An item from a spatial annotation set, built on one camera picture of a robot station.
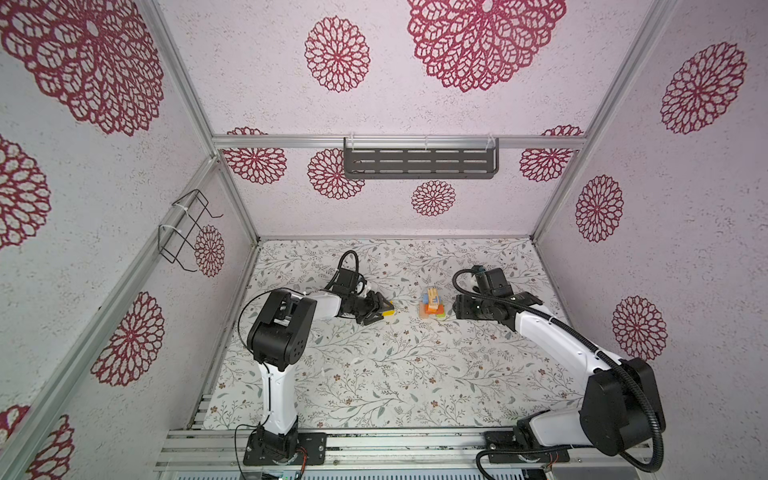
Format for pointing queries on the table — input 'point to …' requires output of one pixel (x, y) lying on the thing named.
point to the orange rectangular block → (440, 310)
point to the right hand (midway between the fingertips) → (463, 302)
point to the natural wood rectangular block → (423, 314)
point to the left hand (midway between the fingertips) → (387, 314)
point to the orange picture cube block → (433, 293)
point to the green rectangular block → (442, 315)
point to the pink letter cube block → (433, 302)
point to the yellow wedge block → (388, 313)
